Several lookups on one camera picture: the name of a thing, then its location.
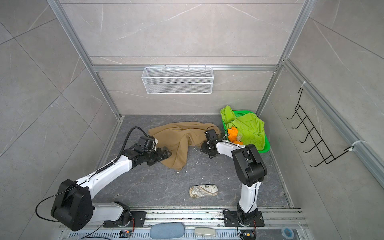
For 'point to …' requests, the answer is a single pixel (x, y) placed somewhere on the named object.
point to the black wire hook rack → (307, 126)
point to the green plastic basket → (239, 112)
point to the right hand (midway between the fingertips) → (203, 148)
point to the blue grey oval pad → (167, 230)
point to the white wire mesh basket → (177, 80)
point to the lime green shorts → (251, 129)
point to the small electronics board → (125, 233)
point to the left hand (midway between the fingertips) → (166, 153)
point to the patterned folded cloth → (203, 190)
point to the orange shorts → (232, 137)
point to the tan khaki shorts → (180, 138)
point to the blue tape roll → (287, 232)
